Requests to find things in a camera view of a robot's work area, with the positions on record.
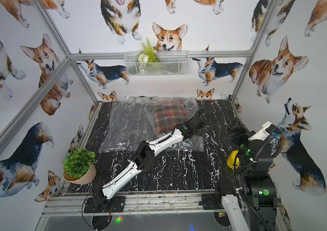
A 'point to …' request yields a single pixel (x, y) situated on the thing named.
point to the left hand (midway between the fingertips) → (201, 126)
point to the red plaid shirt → (168, 114)
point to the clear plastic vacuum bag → (128, 121)
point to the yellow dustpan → (231, 159)
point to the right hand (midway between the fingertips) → (242, 122)
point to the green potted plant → (78, 167)
